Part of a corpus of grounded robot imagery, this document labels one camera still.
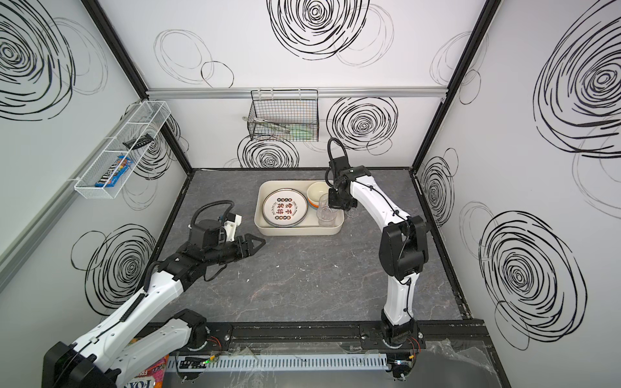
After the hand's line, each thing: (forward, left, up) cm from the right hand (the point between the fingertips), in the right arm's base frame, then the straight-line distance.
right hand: (334, 204), depth 90 cm
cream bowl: (+12, +8, -7) cm, 16 cm away
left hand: (-19, +24, +3) cm, 30 cm away
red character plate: (+6, +20, -10) cm, 23 cm away
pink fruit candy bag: (-52, +51, -10) cm, 73 cm away
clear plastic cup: (-2, +3, -5) cm, 6 cm away
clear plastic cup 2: (+5, -9, -12) cm, 15 cm away
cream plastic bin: (-3, +9, -11) cm, 15 cm away
